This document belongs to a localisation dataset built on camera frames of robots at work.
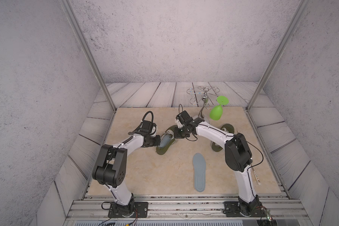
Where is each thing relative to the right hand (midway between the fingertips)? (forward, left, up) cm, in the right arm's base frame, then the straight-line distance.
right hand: (174, 135), depth 92 cm
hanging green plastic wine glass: (+13, -28, +8) cm, 32 cm away
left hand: (-2, +9, -4) cm, 10 cm away
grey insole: (0, +7, -7) cm, 9 cm away
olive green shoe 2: (+12, -38, -7) cm, 40 cm away
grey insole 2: (-17, -16, -10) cm, 25 cm away
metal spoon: (-25, -49, -11) cm, 56 cm away
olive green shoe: (+4, +3, 0) cm, 5 cm away
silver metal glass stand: (+19, -18, +18) cm, 32 cm away
